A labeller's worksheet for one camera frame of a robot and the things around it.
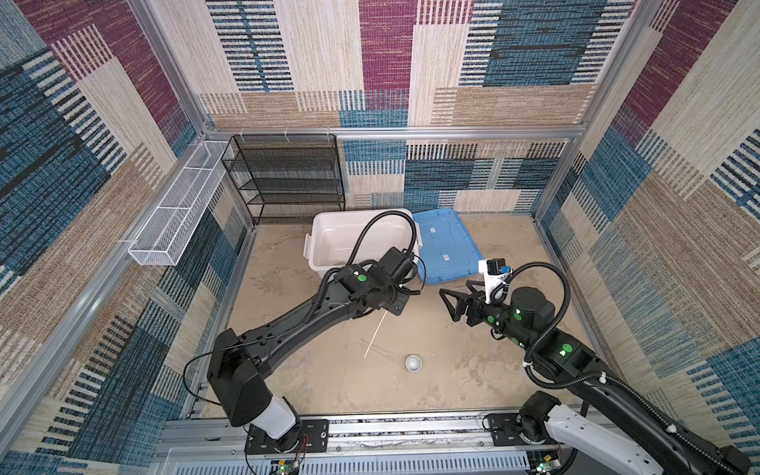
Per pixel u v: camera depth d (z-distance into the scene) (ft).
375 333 2.98
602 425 1.85
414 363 2.77
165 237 3.01
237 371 1.31
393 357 2.81
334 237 3.37
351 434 2.45
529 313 1.66
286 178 3.56
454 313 2.06
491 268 1.98
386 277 1.88
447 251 3.59
